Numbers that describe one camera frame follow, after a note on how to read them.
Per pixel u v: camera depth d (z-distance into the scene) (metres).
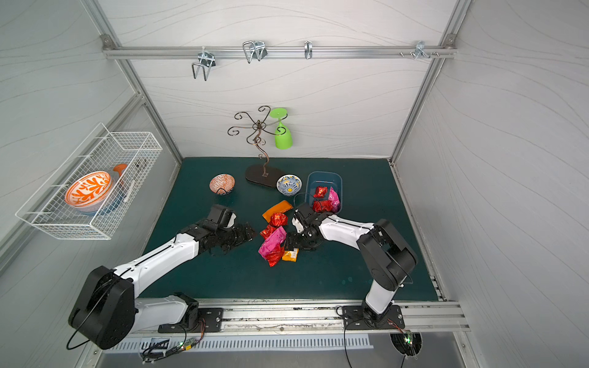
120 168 0.74
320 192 1.04
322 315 0.76
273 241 0.88
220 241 0.70
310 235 0.67
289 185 1.09
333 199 1.01
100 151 0.72
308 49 0.78
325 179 1.15
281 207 0.99
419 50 0.77
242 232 0.77
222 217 0.68
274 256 0.84
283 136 0.99
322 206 0.97
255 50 0.76
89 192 0.64
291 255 0.86
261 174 1.11
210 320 0.74
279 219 0.95
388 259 0.46
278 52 0.78
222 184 1.08
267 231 0.91
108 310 0.40
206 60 0.78
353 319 0.74
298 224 0.80
